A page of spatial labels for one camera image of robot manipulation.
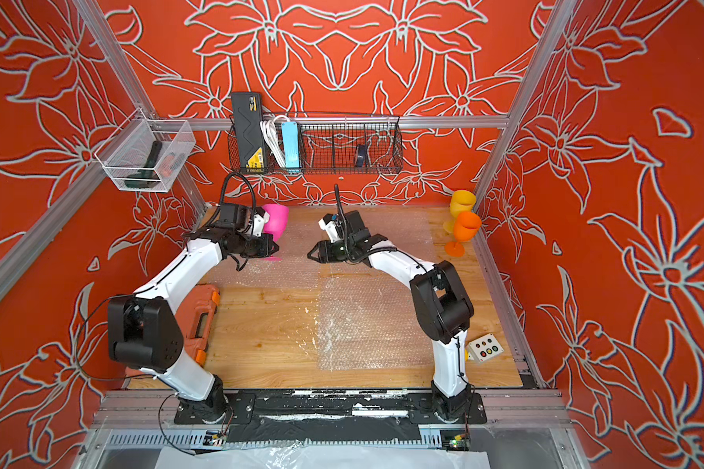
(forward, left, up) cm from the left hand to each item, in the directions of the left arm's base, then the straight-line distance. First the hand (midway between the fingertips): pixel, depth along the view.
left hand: (278, 244), depth 88 cm
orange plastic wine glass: (+12, -60, -1) cm, 61 cm away
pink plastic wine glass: (+4, 0, +6) cm, 7 cm away
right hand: (-3, -10, -1) cm, 10 cm away
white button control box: (-23, -62, -12) cm, 67 cm away
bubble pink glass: (+3, -4, -15) cm, 15 cm away
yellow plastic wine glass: (+24, -61, -1) cm, 65 cm away
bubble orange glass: (-17, -30, -16) cm, 38 cm away
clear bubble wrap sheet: (+24, -45, -16) cm, 53 cm away
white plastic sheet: (-50, -15, -17) cm, 55 cm away
